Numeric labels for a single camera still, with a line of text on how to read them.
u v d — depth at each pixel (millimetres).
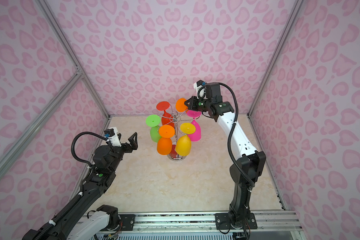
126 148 680
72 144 507
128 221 734
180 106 801
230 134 502
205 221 750
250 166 469
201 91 675
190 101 692
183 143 747
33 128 629
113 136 638
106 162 575
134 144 702
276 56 859
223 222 737
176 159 957
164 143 750
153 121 734
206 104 663
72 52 841
